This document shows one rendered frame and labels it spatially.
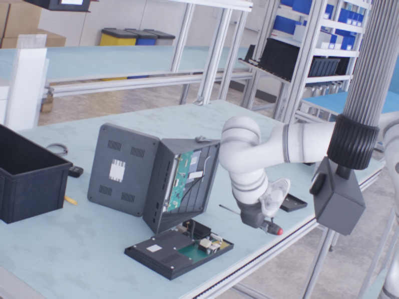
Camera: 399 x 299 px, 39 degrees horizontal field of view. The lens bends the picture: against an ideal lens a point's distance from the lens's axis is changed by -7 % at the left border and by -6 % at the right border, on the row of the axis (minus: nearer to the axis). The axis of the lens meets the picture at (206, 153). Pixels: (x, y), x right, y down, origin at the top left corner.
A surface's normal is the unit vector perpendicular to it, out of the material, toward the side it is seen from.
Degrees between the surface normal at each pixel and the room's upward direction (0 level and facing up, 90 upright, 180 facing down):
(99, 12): 90
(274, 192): 47
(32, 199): 90
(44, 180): 90
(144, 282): 0
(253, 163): 118
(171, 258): 0
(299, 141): 73
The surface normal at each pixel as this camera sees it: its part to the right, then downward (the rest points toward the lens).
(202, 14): -0.51, 0.15
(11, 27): 0.83, 0.35
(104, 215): 0.24, -0.92
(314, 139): -0.16, -0.16
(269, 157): -0.02, 0.66
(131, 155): -0.17, 0.26
